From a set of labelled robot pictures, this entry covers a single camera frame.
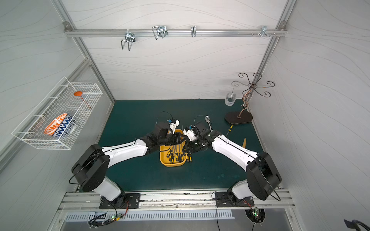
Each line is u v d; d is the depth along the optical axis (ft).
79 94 2.59
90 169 1.46
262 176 1.43
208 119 3.57
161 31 2.49
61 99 2.31
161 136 2.22
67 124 1.93
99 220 2.27
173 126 2.55
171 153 2.96
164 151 2.51
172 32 2.58
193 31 2.37
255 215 2.36
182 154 2.97
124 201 2.21
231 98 3.13
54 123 2.12
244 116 3.59
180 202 2.44
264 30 2.51
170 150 3.03
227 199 2.20
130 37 2.57
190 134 2.51
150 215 2.31
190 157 2.89
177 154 2.97
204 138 2.02
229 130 3.33
